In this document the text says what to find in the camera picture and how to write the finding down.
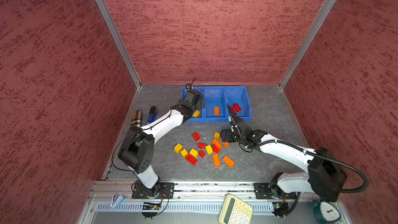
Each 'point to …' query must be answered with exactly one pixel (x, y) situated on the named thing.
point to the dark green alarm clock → (326, 212)
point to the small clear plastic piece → (116, 200)
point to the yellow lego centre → (209, 149)
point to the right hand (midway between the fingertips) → (226, 136)
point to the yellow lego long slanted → (196, 113)
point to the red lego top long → (237, 108)
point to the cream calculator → (235, 211)
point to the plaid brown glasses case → (137, 118)
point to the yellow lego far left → (178, 148)
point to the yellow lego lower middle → (194, 152)
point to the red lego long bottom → (191, 159)
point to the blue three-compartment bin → (216, 98)
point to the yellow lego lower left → (184, 153)
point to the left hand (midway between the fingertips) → (194, 102)
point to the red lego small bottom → (202, 154)
